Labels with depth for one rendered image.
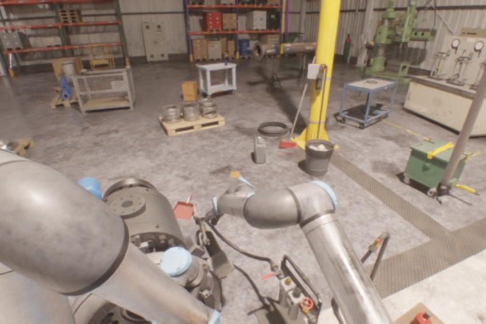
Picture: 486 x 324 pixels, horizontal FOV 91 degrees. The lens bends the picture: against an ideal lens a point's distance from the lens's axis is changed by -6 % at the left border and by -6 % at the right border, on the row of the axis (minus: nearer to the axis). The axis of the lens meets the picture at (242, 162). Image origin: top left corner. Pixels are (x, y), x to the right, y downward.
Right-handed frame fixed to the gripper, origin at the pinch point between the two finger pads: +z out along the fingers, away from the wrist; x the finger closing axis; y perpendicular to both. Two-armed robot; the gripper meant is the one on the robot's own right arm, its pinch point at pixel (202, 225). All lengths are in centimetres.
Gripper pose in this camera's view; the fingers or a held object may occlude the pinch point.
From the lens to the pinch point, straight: 154.7
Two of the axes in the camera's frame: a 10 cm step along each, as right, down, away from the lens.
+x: 6.8, 6.2, 3.8
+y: 2.7, 2.8, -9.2
